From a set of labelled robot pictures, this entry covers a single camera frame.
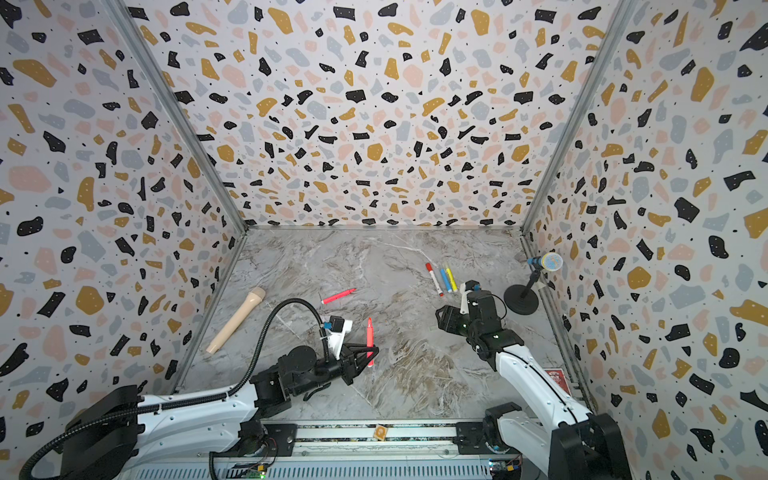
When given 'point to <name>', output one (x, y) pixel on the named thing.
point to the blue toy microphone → (550, 261)
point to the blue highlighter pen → (448, 288)
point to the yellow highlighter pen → (449, 272)
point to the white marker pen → (429, 268)
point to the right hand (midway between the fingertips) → (446, 313)
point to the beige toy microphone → (237, 320)
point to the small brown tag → (380, 433)
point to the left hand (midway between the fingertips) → (380, 352)
